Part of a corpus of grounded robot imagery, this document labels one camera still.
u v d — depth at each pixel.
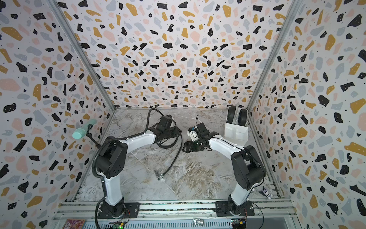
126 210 0.73
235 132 1.00
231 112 1.06
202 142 0.68
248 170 0.47
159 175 0.85
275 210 0.76
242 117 1.05
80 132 0.65
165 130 0.76
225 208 0.75
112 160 0.50
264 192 0.78
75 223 0.69
